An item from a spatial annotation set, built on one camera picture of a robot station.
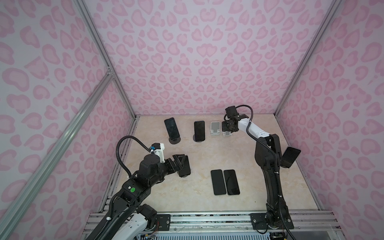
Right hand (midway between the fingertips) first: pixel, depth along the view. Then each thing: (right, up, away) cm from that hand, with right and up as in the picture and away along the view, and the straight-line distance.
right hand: (228, 125), depth 105 cm
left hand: (-29, -15, -35) cm, 48 cm away
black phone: (-9, -32, -18) cm, 38 cm away
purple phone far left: (-38, -2, -7) cm, 39 cm away
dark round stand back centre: (-24, -9, -2) cm, 25 cm away
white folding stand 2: (-1, -5, 0) cm, 5 cm away
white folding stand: (-9, -1, 0) cm, 9 cm away
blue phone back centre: (-20, -5, -7) cm, 22 cm away
